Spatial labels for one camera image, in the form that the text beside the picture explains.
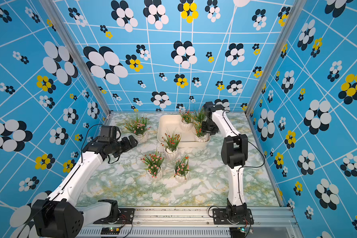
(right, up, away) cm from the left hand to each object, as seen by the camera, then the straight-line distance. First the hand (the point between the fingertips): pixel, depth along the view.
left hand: (133, 143), depth 82 cm
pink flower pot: (0, +9, +10) cm, 13 cm away
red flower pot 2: (+39, +3, +15) cm, 42 cm away
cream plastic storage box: (+15, +12, +33) cm, 38 cm away
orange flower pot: (+39, +16, +20) cm, 47 cm away
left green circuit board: (-8, -42, -10) cm, 44 cm away
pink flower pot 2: (+13, -9, -4) cm, 16 cm away
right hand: (+45, +6, +14) cm, 48 cm away
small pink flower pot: (+30, +12, +23) cm, 40 cm away
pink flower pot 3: (+27, -12, -7) cm, 31 cm away
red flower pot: (+20, 0, +4) cm, 21 cm away
